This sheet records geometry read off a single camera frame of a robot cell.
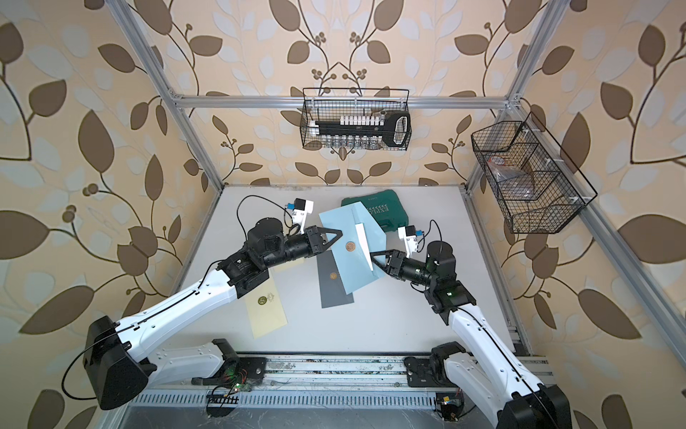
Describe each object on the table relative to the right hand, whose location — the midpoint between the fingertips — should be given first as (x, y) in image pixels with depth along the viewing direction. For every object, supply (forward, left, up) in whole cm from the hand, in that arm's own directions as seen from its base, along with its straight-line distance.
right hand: (370, 258), depth 73 cm
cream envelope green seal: (-4, +35, -22) cm, 41 cm away
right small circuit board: (-32, -20, -25) cm, 45 cm away
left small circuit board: (-24, +38, -20) cm, 49 cm away
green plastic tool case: (+34, -9, -17) cm, 39 cm away
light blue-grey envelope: (-2, +5, +5) cm, 8 cm away
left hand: (+2, +8, +11) cm, 14 cm away
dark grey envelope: (+2, +12, -22) cm, 26 cm away
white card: (+3, +2, +6) cm, 7 cm away
